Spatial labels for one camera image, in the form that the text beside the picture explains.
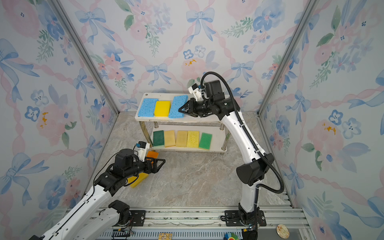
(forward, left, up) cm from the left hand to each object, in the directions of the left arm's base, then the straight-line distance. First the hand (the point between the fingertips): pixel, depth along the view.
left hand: (159, 159), depth 76 cm
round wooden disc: (-28, -60, -17) cm, 68 cm away
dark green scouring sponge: (+19, +5, -9) cm, 22 cm away
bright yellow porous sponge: (+19, -17, -9) cm, 27 cm away
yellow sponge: (+19, -2, -9) cm, 21 cm away
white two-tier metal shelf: (+36, +3, -18) cm, 41 cm away
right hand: (+15, -11, +20) cm, 27 cm away
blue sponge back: (+18, +5, +18) cm, 26 cm away
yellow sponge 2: (+19, -10, -9) cm, 23 cm away
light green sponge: (+19, -25, -10) cm, 33 cm away
